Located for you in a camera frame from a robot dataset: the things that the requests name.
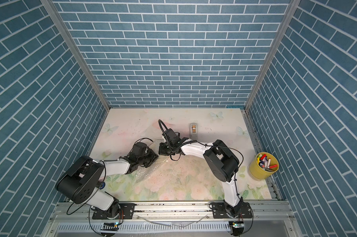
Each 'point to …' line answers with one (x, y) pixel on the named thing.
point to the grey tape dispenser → (194, 131)
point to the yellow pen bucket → (263, 166)
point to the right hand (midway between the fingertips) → (158, 152)
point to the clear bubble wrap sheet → (143, 173)
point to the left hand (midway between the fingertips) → (163, 155)
